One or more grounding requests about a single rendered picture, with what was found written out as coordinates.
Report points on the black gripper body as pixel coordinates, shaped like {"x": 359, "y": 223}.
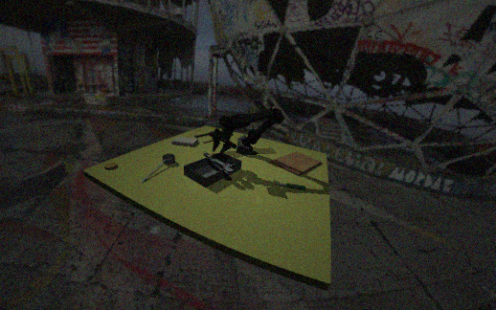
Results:
{"x": 225, "y": 135}

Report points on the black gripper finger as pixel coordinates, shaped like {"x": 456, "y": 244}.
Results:
{"x": 224, "y": 148}
{"x": 215, "y": 145}

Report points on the brown wooden board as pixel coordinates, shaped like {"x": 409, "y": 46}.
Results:
{"x": 296, "y": 163}

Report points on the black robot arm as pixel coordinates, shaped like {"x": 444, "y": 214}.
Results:
{"x": 274, "y": 115}

